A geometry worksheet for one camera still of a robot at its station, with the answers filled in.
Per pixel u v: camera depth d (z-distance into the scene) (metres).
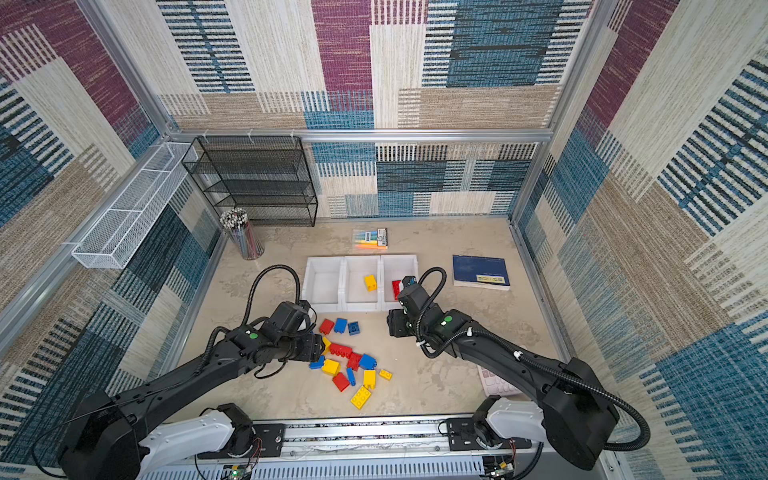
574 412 0.40
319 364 0.83
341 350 0.86
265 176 1.08
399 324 0.74
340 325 0.92
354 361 0.84
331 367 0.83
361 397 0.79
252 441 0.72
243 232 0.99
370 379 0.81
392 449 0.73
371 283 1.00
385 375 0.82
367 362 0.84
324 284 1.02
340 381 0.82
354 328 0.91
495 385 0.81
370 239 1.12
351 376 0.82
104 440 0.39
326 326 0.94
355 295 0.99
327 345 0.84
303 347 0.74
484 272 1.03
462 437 0.73
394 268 1.03
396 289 0.99
